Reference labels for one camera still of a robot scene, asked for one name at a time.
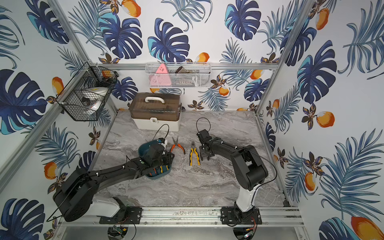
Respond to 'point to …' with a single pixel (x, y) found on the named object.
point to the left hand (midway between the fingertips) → (173, 153)
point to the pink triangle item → (161, 78)
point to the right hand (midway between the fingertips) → (208, 150)
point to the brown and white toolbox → (155, 111)
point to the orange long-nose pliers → (179, 145)
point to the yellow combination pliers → (194, 149)
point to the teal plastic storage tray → (157, 173)
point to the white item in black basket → (92, 97)
